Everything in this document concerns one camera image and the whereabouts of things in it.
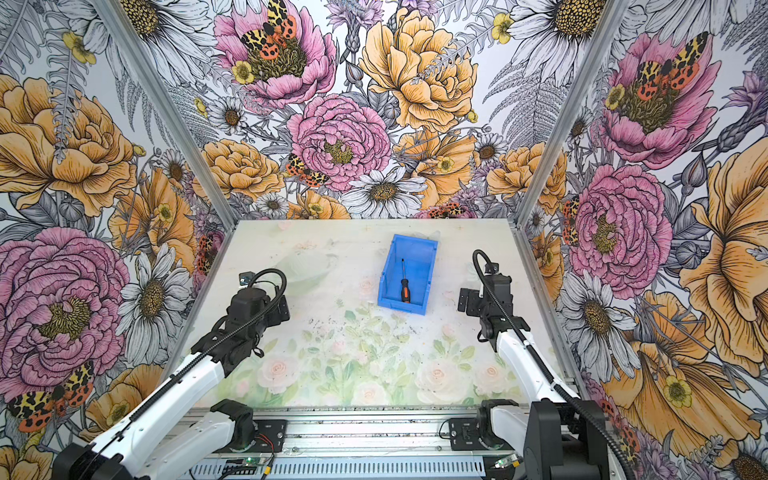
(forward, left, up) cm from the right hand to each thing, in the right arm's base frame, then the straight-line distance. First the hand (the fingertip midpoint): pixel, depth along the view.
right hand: (479, 302), depth 88 cm
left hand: (-3, +60, +3) cm, 60 cm away
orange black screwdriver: (+9, +21, -7) cm, 24 cm away
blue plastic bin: (+26, +15, -10) cm, 31 cm away
